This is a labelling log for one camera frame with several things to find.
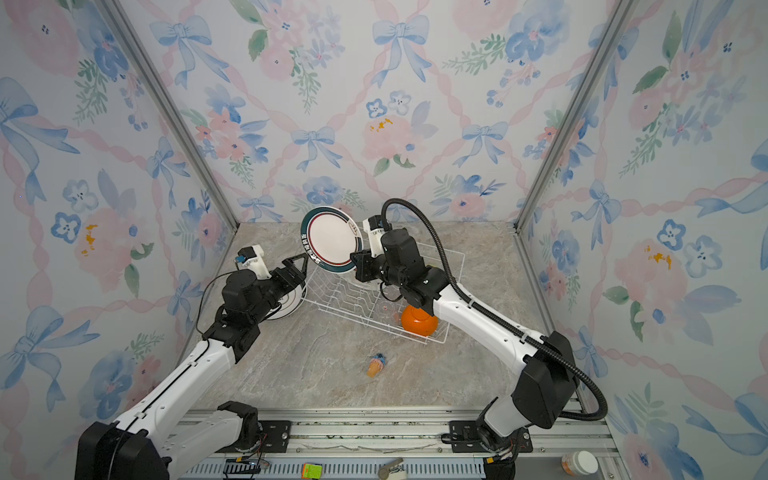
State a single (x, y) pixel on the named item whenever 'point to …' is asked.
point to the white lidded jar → (579, 463)
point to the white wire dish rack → (384, 307)
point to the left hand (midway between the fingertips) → (300, 258)
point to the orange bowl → (416, 321)
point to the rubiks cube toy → (311, 471)
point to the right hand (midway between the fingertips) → (351, 252)
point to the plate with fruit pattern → (329, 235)
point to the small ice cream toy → (376, 365)
